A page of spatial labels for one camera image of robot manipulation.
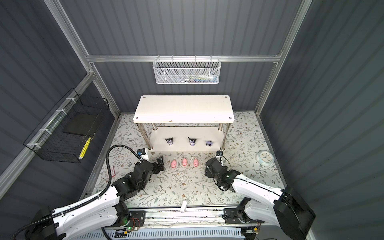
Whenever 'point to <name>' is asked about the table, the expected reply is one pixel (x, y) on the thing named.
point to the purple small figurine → (209, 143)
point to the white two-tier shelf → (184, 123)
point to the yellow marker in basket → (83, 151)
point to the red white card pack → (113, 173)
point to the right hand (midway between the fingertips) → (213, 168)
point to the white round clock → (265, 157)
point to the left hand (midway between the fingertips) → (156, 158)
